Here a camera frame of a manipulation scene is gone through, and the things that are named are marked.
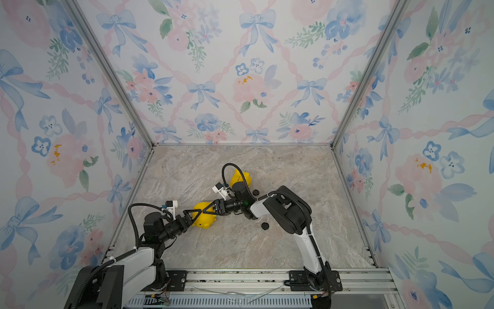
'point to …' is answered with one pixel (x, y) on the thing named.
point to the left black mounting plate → (173, 280)
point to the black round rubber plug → (255, 192)
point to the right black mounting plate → (298, 282)
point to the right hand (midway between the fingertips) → (208, 213)
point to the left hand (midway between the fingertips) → (199, 215)
